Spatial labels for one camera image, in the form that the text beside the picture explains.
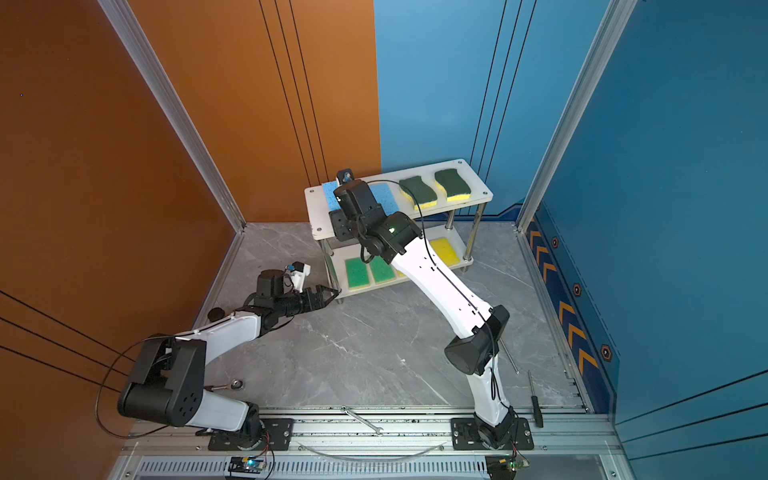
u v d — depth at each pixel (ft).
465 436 2.39
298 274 2.72
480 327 1.51
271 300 2.34
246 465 2.33
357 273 3.14
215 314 2.79
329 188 2.37
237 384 2.62
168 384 1.44
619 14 2.28
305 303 2.60
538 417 2.48
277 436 2.41
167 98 2.73
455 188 2.64
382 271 3.17
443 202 2.58
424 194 2.55
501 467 2.29
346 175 1.93
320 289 2.65
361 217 1.68
